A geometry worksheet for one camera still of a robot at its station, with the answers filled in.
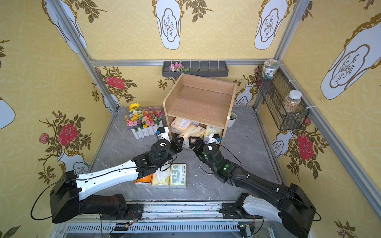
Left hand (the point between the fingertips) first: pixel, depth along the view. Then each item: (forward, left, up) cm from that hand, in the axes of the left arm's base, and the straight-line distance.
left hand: (180, 137), depth 77 cm
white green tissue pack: (-15, +2, -16) cm, 22 cm away
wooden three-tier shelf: (+13, -9, +9) cm, 18 cm away
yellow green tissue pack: (+4, -16, 0) cm, 16 cm away
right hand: (-1, -7, -1) cm, 7 cm away
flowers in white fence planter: (+16, +23, -8) cm, 30 cm away
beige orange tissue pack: (+4, -6, 0) cm, 8 cm away
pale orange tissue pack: (+8, +1, 0) cm, 8 cm away
